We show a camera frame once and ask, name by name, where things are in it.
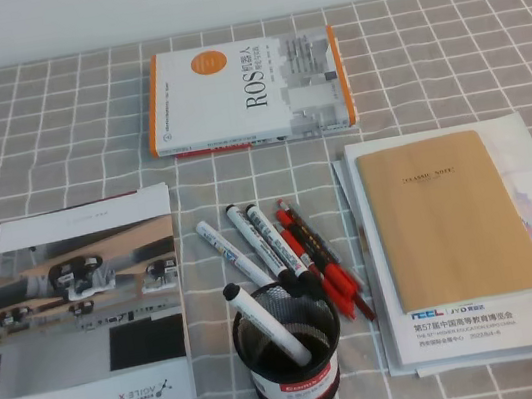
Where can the white marker black cap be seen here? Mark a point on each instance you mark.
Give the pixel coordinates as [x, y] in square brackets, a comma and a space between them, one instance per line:
[267, 324]

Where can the dark patterned pen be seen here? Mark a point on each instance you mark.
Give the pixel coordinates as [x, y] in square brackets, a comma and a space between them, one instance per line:
[319, 242]

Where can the papers under expo catalogue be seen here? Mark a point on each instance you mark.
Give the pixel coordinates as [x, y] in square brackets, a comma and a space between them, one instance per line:
[394, 363]

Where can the Agilex robot brochure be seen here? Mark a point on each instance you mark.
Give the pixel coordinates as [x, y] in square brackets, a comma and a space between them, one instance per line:
[91, 304]

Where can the white orange ROS book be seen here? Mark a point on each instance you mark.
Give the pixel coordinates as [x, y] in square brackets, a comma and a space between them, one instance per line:
[248, 92]

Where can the black mesh pen holder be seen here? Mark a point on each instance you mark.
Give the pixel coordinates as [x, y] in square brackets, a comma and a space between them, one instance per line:
[314, 323]

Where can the tan classic note notebook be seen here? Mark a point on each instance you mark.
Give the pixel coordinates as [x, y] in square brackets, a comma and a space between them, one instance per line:
[449, 229]

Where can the white labelled black-cap marker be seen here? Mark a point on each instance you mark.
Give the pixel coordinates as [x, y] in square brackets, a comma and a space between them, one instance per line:
[307, 281]

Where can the red book under ROS book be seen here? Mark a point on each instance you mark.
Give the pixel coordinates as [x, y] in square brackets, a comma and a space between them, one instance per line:
[225, 148]

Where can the red slim pen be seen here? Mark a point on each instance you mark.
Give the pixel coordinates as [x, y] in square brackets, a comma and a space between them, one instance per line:
[359, 302]

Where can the white marker black ends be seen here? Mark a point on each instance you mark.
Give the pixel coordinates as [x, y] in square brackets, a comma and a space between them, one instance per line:
[285, 276]

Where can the red marker pen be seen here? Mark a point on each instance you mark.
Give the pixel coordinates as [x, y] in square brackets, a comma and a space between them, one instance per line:
[337, 285]

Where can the white expo catalogue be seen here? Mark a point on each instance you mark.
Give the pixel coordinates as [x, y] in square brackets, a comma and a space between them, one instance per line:
[461, 331]

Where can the white paint marker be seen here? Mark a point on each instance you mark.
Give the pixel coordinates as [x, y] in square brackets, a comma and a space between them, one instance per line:
[233, 255]

